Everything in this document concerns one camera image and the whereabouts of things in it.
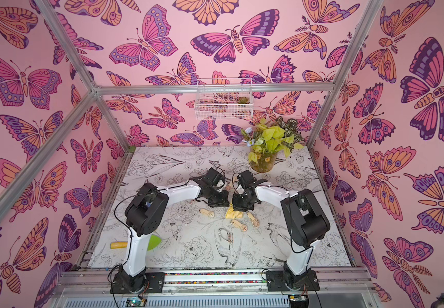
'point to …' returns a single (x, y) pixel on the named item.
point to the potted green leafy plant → (266, 141)
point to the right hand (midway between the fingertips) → (235, 207)
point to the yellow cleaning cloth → (231, 213)
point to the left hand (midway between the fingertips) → (233, 204)
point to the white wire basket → (224, 106)
